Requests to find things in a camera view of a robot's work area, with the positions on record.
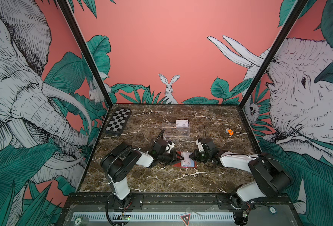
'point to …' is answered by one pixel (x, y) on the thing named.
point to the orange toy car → (230, 132)
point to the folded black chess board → (118, 121)
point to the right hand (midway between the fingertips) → (188, 154)
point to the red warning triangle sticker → (186, 219)
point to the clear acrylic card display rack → (172, 133)
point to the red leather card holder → (178, 165)
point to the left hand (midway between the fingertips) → (184, 158)
